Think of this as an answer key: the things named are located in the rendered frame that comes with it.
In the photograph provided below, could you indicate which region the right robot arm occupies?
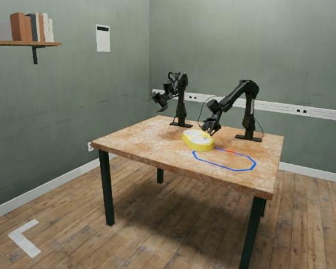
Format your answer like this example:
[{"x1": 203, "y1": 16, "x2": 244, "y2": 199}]
[{"x1": 163, "y1": 73, "x2": 193, "y2": 128}]

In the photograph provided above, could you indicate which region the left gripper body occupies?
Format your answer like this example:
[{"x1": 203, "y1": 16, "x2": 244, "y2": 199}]
[{"x1": 203, "y1": 114, "x2": 221, "y2": 129}]

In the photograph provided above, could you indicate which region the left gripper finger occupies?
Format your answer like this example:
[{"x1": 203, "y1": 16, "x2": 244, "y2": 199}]
[
  {"x1": 206, "y1": 122, "x2": 216, "y2": 133},
  {"x1": 209, "y1": 127, "x2": 220, "y2": 136}
]

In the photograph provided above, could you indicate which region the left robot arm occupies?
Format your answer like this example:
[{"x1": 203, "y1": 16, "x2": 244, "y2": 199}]
[{"x1": 206, "y1": 79, "x2": 262, "y2": 142}]

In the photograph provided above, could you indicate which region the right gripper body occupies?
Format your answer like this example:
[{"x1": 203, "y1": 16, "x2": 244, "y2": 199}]
[{"x1": 152, "y1": 91, "x2": 170, "y2": 108}]

